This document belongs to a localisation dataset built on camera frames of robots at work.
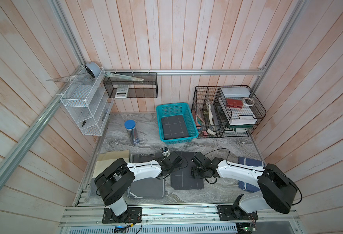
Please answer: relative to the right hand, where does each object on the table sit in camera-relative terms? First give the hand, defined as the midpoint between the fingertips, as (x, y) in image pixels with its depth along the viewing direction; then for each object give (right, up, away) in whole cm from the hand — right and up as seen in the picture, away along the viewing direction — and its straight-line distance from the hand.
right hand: (195, 172), depth 88 cm
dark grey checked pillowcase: (-12, +28, +21) cm, 37 cm away
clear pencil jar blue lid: (-40, +29, -1) cm, 50 cm away
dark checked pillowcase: (-8, -2, -4) cm, 9 cm away
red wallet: (+28, +44, +7) cm, 53 cm away
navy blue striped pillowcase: (+38, +5, +6) cm, 39 cm away
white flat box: (+32, +53, +14) cm, 64 cm away
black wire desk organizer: (+14, +31, +16) cm, 38 cm away
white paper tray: (+26, +35, +2) cm, 44 cm away
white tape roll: (+38, +44, +9) cm, 59 cm away
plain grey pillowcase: (-27, -6, -7) cm, 29 cm away
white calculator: (-48, +53, +9) cm, 72 cm away
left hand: (-13, +3, +1) cm, 13 cm away
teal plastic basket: (-12, +42, +27) cm, 51 cm away
